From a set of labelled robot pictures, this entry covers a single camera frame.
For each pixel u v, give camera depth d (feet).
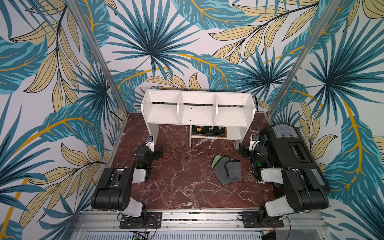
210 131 3.00
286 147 2.68
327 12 2.30
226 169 2.89
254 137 2.63
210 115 2.80
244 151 2.75
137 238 2.32
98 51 2.74
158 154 2.77
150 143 2.60
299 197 1.45
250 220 2.40
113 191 1.46
